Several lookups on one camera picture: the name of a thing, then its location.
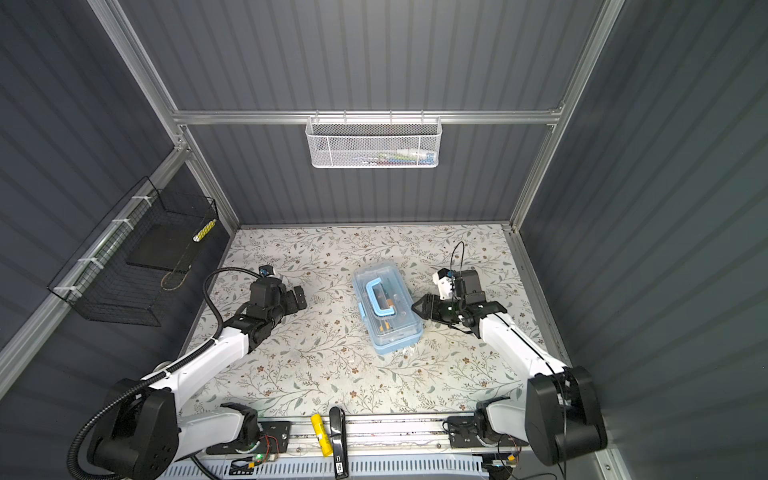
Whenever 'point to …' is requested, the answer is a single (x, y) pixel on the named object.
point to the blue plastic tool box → (384, 301)
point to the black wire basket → (129, 268)
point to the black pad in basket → (161, 245)
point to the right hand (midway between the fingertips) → (423, 310)
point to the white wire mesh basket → (374, 142)
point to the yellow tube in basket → (204, 230)
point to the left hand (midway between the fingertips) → (289, 293)
